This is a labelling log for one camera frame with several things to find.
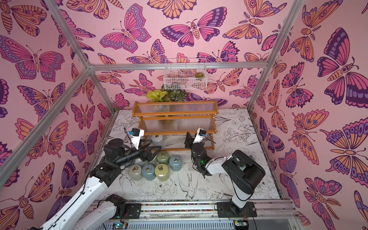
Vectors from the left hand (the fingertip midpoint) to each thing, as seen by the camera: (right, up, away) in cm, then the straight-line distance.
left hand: (157, 143), depth 71 cm
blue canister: (-7, -17, +9) cm, 20 cm away
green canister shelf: (0, -10, +14) cm, 18 cm away
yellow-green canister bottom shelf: (+1, -17, +9) cm, 19 cm away
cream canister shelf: (-6, -14, +18) cm, 24 cm away
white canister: (-14, -17, +9) cm, 24 cm away
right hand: (+18, +5, +16) cm, 25 cm away
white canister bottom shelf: (-4, -1, +21) cm, 21 cm away
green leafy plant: (0, +29, +25) cm, 38 cm away
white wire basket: (+14, +43, +35) cm, 57 cm away
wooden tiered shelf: (-1, +10, +38) cm, 39 cm away
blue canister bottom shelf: (+8, -13, +12) cm, 20 cm away
